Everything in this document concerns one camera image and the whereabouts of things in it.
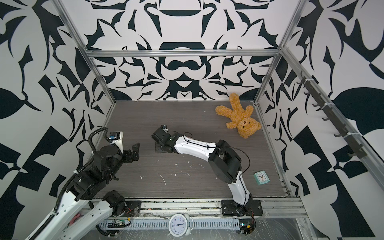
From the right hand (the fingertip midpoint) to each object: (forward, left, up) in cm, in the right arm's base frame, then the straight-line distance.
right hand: (158, 147), depth 86 cm
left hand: (-6, +10, +16) cm, 19 cm away
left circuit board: (-35, +15, -7) cm, 39 cm away
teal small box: (-15, -56, -9) cm, 59 cm away
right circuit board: (-36, -44, -11) cm, 58 cm away
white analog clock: (-36, -13, -7) cm, 39 cm away
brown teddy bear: (+15, -54, -2) cm, 56 cm away
